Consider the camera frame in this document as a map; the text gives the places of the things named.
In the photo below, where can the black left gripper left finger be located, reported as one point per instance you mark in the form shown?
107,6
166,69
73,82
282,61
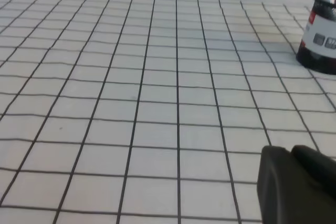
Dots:
273,192

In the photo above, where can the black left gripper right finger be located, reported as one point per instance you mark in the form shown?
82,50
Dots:
312,178

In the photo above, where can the black mesh pen holder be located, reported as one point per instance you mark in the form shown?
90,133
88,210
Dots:
317,47

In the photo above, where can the checkered white tablecloth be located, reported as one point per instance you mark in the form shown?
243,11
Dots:
151,111

